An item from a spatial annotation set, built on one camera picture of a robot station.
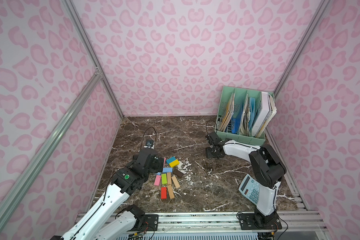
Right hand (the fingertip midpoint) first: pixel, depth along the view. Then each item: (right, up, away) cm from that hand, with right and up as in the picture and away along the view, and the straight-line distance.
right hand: (210, 153), depth 98 cm
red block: (-28, -19, -16) cm, 37 cm away
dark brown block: (-21, -10, -9) cm, 25 cm away
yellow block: (-23, -5, -5) cm, 24 cm away
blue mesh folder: (+23, +24, +19) cm, 38 cm away
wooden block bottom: (-25, -18, -16) cm, 34 cm away
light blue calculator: (+19, -16, -17) cm, 30 cm away
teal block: (-26, -4, -4) cm, 27 cm away
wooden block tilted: (-22, -14, -13) cm, 29 cm away
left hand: (-33, +3, -24) cm, 41 cm away
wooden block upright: (-26, -12, -12) cm, 31 cm away
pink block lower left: (-32, -14, -13) cm, 37 cm away
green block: (-29, -12, -12) cm, 34 cm away
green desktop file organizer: (+19, +25, -8) cm, 32 cm away
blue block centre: (-28, -9, -8) cm, 31 cm away
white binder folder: (+31, +26, -9) cm, 42 cm away
